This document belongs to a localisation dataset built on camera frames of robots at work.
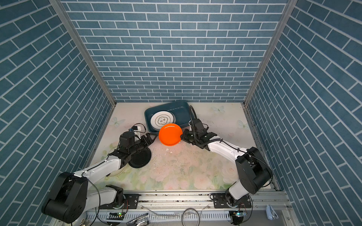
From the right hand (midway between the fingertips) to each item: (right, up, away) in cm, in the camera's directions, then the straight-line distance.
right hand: (178, 134), depth 86 cm
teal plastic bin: (+1, +15, +30) cm, 34 cm away
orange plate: (-6, 0, +1) cm, 6 cm away
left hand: (-14, -2, 0) cm, 14 cm away
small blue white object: (+48, -38, -16) cm, 63 cm away
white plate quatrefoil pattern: (-15, +9, +20) cm, 26 cm away
